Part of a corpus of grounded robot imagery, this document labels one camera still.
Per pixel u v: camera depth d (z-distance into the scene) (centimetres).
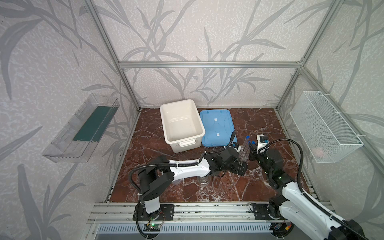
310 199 49
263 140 68
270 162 61
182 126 108
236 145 73
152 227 72
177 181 85
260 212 73
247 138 102
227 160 62
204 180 80
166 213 73
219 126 108
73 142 64
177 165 47
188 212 75
